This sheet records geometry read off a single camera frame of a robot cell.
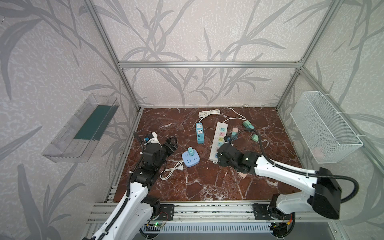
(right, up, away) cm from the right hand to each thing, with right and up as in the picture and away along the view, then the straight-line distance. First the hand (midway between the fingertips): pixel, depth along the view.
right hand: (223, 151), depth 82 cm
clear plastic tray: (-67, +8, -19) cm, 70 cm away
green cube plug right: (+24, +5, +19) cm, 32 cm away
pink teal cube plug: (+12, +9, +27) cm, 31 cm away
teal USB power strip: (-14, +11, +22) cm, 29 cm away
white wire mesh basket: (+41, +10, -20) cm, 47 cm away
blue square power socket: (-19, -7, +6) cm, 21 cm away
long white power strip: (0, +8, +20) cm, 21 cm away
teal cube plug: (-19, -1, +6) cm, 20 cm away
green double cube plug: (+21, +15, +26) cm, 36 cm away
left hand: (-26, +9, -5) cm, 28 cm away
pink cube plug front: (+11, -14, +1) cm, 18 cm away
